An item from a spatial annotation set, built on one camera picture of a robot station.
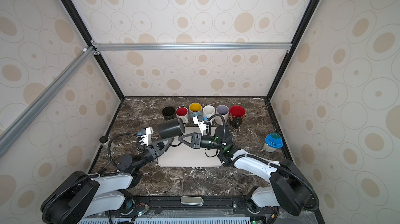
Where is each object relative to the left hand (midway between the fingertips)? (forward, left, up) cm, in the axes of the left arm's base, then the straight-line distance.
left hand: (174, 143), depth 66 cm
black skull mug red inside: (+27, -33, -17) cm, 46 cm away
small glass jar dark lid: (+10, +43, -18) cm, 48 cm away
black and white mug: (+33, +11, -21) cm, 41 cm away
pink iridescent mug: (+32, -26, -18) cm, 45 cm away
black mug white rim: (+5, +1, +4) cm, 7 cm away
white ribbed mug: (+35, -15, -24) cm, 45 cm away
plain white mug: (+34, +2, -24) cm, 42 cm away
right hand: (0, -3, 0) cm, 3 cm away
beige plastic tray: (+7, -16, -1) cm, 17 cm away
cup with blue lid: (+10, -51, -17) cm, 55 cm away
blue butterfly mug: (+34, -7, -20) cm, 40 cm away
